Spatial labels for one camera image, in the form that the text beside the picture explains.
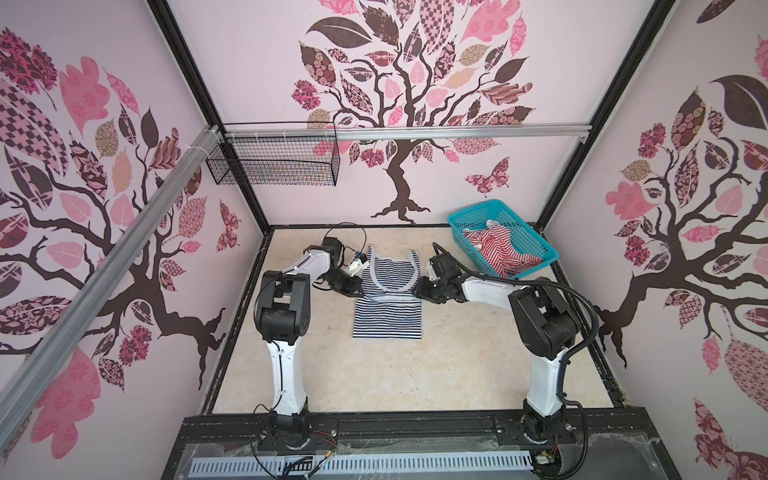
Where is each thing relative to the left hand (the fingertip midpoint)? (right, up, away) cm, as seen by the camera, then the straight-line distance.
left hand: (359, 295), depth 97 cm
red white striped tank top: (+49, +17, +9) cm, 53 cm away
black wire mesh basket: (-25, +47, -3) cm, 53 cm away
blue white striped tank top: (+9, -5, -4) cm, 11 cm away
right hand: (+19, +2, +1) cm, 19 cm away
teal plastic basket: (+60, +20, +10) cm, 64 cm away
